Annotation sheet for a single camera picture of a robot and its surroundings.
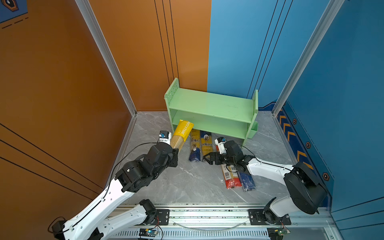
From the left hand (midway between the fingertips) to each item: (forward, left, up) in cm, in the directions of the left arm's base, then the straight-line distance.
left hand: (176, 148), depth 67 cm
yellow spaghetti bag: (+8, -2, +1) cm, 8 cm away
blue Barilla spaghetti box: (-7, -37, -24) cm, 45 cm away
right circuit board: (-29, -48, -28) cm, 63 cm away
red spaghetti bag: (-3, -30, -25) cm, 39 cm away
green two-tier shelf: (+22, -24, 0) cm, 32 cm away
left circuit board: (-29, +14, -29) cm, 43 cm away
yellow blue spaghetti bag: (+17, -8, -24) cm, 31 cm away
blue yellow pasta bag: (+19, -16, -24) cm, 35 cm away
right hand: (+6, -16, -19) cm, 26 cm away
